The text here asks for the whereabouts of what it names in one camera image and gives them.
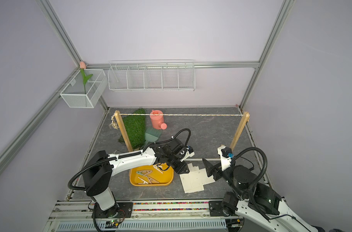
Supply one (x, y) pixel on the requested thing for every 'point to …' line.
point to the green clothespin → (139, 173)
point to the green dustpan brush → (152, 135)
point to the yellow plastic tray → (158, 175)
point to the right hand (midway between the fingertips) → (211, 154)
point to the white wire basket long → (151, 75)
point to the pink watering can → (157, 120)
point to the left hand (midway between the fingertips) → (187, 171)
